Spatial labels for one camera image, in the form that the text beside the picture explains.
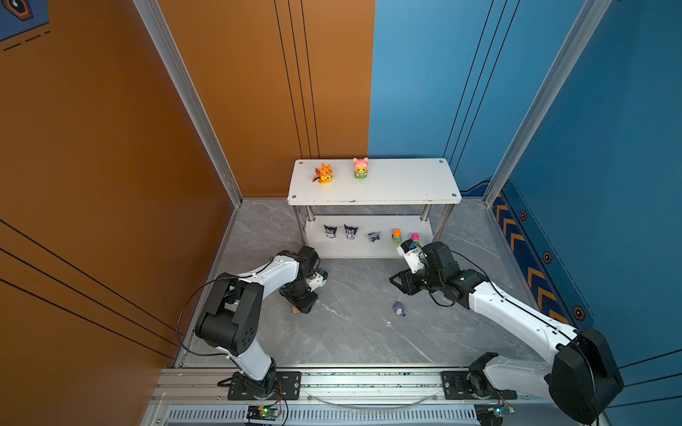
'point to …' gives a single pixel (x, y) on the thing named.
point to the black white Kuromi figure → (330, 232)
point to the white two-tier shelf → (367, 208)
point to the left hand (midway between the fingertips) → (304, 301)
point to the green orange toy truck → (396, 236)
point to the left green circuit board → (263, 413)
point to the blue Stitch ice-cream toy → (295, 310)
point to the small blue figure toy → (399, 308)
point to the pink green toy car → (416, 237)
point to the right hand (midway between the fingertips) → (396, 277)
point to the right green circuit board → (491, 414)
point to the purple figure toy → (374, 236)
